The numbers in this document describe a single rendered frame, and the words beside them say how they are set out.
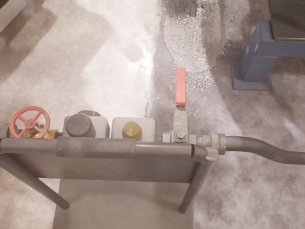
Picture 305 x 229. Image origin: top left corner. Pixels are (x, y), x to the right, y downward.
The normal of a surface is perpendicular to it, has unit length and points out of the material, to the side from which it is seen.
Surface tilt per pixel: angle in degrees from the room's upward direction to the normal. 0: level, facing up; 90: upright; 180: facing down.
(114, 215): 0
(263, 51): 90
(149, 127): 0
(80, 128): 0
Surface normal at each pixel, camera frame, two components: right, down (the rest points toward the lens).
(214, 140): 0.00, -0.28
